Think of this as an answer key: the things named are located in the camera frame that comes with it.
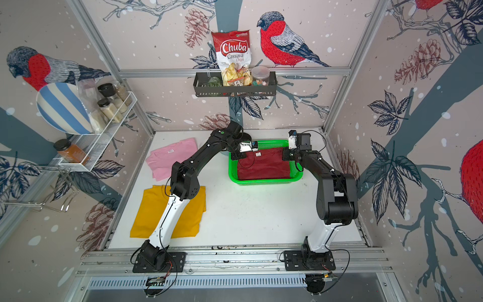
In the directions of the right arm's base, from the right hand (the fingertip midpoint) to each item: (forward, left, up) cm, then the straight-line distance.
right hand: (283, 149), depth 98 cm
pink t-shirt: (-2, +70, -10) cm, 71 cm away
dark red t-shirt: (-7, +10, -3) cm, 13 cm away
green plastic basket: (-15, -4, +3) cm, 16 cm away
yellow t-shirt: (-29, +65, -11) cm, 72 cm away
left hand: (0, +20, -1) cm, 20 cm away
